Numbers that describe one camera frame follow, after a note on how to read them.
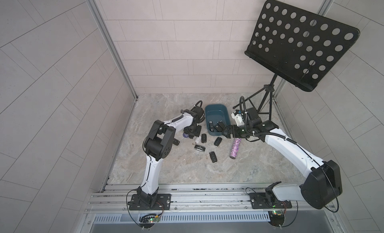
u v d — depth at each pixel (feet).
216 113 3.45
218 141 2.99
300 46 2.03
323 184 1.29
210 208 2.32
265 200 2.31
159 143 1.75
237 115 2.42
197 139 3.00
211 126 3.24
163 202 2.32
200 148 2.90
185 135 3.08
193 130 2.74
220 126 3.23
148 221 2.15
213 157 2.78
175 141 2.99
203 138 3.07
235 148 2.84
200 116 2.66
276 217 2.26
